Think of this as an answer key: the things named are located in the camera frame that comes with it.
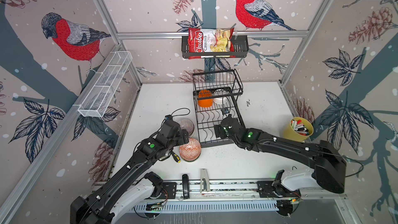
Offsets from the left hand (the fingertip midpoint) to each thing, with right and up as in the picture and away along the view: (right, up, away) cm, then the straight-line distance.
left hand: (182, 135), depth 77 cm
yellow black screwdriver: (-4, -14, +6) cm, 16 cm away
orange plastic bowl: (+12, +15, +29) cm, 35 cm away
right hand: (+19, +3, +5) cm, 20 cm away
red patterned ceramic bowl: (+4, -11, +6) cm, 13 cm away
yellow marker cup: (+65, +1, +8) cm, 65 cm away
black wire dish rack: (+19, +21, +26) cm, 38 cm away
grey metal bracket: (+11, -20, -1) cm, 23 cm away
